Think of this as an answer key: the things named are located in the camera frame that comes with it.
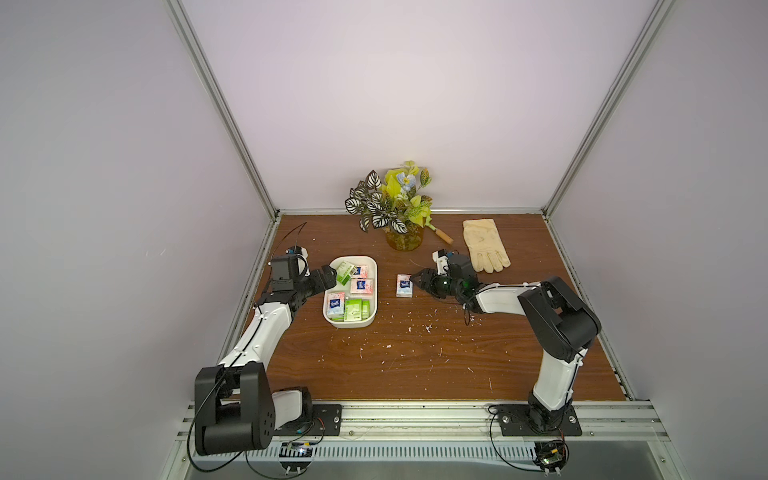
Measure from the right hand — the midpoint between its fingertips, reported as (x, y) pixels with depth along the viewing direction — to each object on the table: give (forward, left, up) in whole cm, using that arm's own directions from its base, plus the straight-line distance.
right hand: (413, 275), depth 93 cm
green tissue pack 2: (-12, +18, -1) cm, 22 cm away
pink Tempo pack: (+4, +18, -4) cm, 18 cm away
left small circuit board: (-45, +29, -9) cm, 55 cm away
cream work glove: (+19, -28, -9) cm, 35 cm away
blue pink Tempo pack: (-10, +24, -1) cm, 26 cm away
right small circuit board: (-45, -33, -9) cm, 56 cm away
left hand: (-3, +27, +6) cm, 27 cm away
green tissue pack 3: (-10, +15, -4) cm, 19 cm away
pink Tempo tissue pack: (-1, +3, -5) cm, 6 cm away
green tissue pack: (+2, +23, -2) cm, 23 cm away
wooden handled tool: (+21, -12, -6) cm, 25 cm away
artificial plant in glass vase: (+17, +6, +15) cm, 23 cm away
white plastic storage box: (-3, +16, -4) cm, 17 cm away
